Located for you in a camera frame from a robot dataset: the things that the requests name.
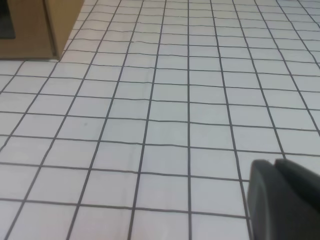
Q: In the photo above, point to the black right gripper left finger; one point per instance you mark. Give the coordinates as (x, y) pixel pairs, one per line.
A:
(261, 181)

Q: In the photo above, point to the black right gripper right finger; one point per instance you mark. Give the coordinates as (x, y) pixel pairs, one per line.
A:
(301, 217)

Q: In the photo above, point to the lower brown cardboard shoebox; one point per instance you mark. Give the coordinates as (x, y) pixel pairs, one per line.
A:
(36, 29)

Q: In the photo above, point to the white grid tablecloth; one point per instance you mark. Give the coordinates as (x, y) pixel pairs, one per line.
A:
(147, 126)

